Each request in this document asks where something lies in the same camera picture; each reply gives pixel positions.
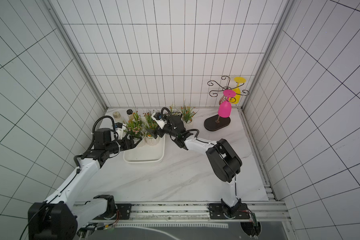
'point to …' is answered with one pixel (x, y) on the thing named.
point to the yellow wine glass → (235, 100)
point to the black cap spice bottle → (129, 112)
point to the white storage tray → (143, 152)
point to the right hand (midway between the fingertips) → (155, 117)
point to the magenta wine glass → (225, 108)
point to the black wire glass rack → (217, 122)
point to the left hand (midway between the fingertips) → (136, 142)
